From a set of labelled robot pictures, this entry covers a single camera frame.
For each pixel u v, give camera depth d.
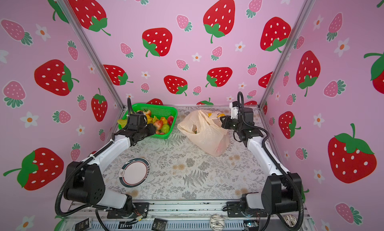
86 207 0.47
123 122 0.96
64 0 0.69
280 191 0.41
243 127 0.62
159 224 0.69
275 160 0.46
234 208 0.73
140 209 0.75
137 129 0.68
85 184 0.43
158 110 1.11
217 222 0.70
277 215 0.45
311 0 0.69
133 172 0.89
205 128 0.80
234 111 0.73
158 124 0.97
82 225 0.69
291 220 0.69
